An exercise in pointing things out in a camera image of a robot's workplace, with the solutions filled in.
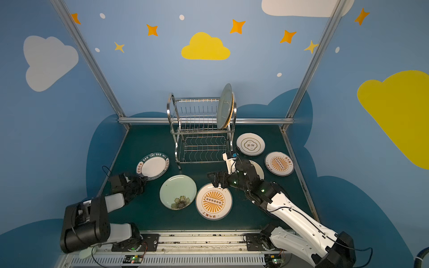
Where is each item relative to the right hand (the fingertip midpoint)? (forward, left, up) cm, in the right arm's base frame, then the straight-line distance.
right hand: (217, 172), depth 73 cm
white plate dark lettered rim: (+13, +40, -20) cm, 46 cm away
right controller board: (-29, -26, -22) cm, 45 cm away
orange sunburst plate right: (+20, -38, -22) cm, 48 cm away
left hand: (+6, +37, -17) cm, 41 cm away
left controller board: (-33, +35, -21) cm, 52 cm away
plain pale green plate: (+33, -2, +10) cm, 35 cm away
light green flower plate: (-2, +21, -20) cm, 29 cm away
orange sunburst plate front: (-6, +2, -22) cm, 23 cm away
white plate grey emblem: (+35, -21, -22) cm, 46 cm away
